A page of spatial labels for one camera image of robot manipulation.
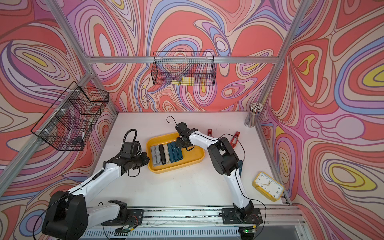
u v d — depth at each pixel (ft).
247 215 2.10
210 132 3.42
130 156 2.19
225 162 1.85
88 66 2.93
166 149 3.13
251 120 3.46
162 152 3.06
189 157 3.08
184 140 2.46
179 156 3.01
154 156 3.00
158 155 3.06
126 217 2.34
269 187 2.64
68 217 1.31
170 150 3.08
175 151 3.08
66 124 2.41
